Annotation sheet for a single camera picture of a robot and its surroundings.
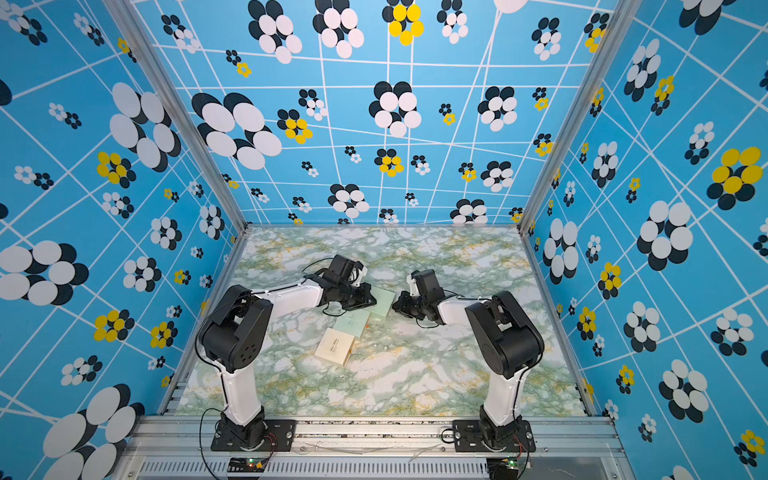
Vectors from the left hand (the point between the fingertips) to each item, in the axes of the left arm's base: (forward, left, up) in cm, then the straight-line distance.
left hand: (381, 299), depth 94 cm
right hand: (0, -4, -3) cm, 5 cm away
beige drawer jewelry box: (-15, +13, -2) cm, 20 cm away
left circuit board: (-42, +32, -8) cm, 54 cm away
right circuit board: (-43, -30, -5) cm, 52 cm away
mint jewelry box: (+1, 0, -2) cm, 2 cm away
